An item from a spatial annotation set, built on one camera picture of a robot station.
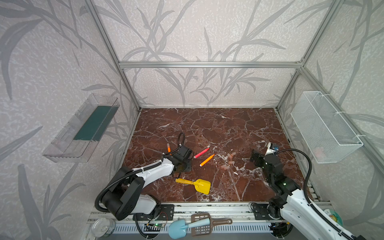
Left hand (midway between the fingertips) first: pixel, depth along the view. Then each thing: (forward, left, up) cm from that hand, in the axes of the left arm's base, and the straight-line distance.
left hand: (190, 162), depth 89 cm
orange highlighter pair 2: (+1, -10, -1) cm, 10 cm away
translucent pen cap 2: (-3, -21, -1) cm, 21 cm away
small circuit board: (-31, +14, -1) cm, 34 cm away
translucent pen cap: (+5, -25, -1) cm, 26 cm away
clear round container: (-33, +37, +5) cm, 49 cm away
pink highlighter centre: (+7, -6, -3) cm, 10 cm away
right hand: (+4, -39, +12) cm, 41 cm away
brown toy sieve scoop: (-33, -9, -1) cm, 34 cm away
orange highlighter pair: (+9, +15, -2) cm, 17 cm away
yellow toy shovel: (-13, -7, 0) cm, 15 cm away
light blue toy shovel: (-33, +4, +1) cm, 33 cm away
